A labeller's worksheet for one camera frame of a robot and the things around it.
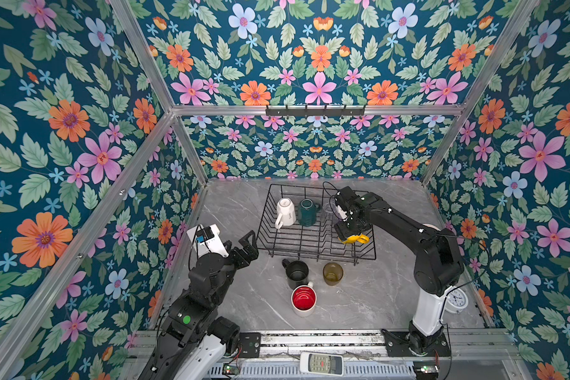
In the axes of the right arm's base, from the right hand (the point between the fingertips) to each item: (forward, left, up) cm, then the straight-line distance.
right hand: (349, 230), depth 91 cm
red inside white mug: (-23, +18, -9) cm, 30 cm away
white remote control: (-42, +13, -8) cm, 45 cm away
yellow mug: (-5, -3, +3) cm, 7 cm away
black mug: (-14, +20, -7) cm, 26 cm away
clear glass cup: (+10, +6, -1) cm, 12 cm away
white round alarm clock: (-25, -34, -6) cm, 43 cm away
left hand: (-14, +33, +21) cm, 42 cm away
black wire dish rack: (+8, +20, -6) cm, 23 cm away
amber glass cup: (-14, +7, -8) cm, 18 cm away
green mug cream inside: (+7, +16, +2) cm, 18 cm away
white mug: (+7, +25, 0) cm, 26 cm away
